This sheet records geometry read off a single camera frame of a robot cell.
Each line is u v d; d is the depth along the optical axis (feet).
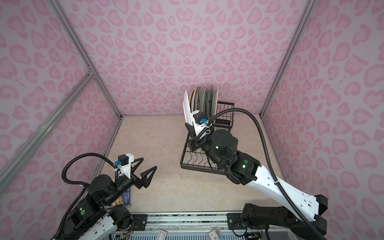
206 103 2.58
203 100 2.51
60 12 2.30
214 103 2.54
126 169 1.83
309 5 2.27
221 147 1.27
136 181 1.83
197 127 1.45
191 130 1.62
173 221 2.46
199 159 3.07
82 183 1.67
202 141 1.52
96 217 1.58
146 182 1.90
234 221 2.41
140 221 2.41
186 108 1.75
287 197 1.23
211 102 2.57
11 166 1.69
